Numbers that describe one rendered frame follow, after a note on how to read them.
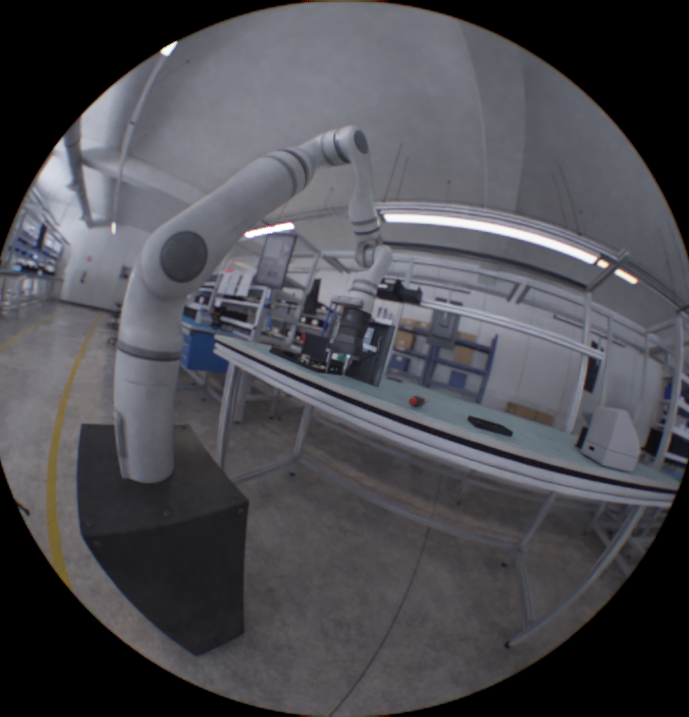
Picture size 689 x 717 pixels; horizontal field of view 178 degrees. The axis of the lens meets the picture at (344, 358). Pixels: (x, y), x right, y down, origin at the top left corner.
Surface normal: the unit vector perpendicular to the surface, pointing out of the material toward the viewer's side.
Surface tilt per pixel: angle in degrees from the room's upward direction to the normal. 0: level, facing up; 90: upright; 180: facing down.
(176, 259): 90
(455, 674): 0
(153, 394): 90
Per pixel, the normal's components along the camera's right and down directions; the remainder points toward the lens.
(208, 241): 0.89, 0.27
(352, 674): 0.28, -0.96
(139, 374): 0.61, 0.21
